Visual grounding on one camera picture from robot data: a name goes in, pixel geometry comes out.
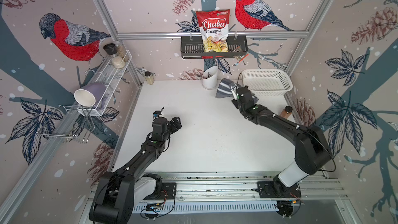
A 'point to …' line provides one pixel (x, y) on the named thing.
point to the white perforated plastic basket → (267, 82)
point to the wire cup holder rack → (70, 122)
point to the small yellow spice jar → (149, 78)
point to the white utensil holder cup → (210, 78)
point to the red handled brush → (243, 58)
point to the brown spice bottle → (286, 112)
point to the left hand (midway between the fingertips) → (177, 117)
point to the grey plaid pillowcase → (224, 89)
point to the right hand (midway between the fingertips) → (244, 88)
